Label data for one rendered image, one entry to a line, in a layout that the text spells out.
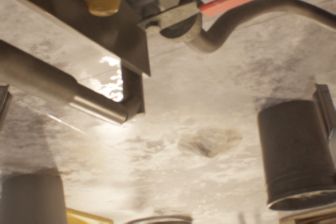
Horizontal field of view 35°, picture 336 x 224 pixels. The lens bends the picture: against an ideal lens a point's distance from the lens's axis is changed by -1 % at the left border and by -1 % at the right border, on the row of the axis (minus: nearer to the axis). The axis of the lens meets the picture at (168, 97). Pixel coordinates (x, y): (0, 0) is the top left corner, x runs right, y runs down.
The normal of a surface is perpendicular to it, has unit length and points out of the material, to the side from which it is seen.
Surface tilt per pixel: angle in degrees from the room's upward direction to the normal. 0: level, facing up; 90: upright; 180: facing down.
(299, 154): 93
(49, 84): 51
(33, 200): 95
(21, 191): 95
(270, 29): 0
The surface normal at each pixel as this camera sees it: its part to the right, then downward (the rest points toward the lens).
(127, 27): 0.85, -0.30
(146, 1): -0.34, 0.32
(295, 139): -0.24, -0.43
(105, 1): 0.21, 0.76
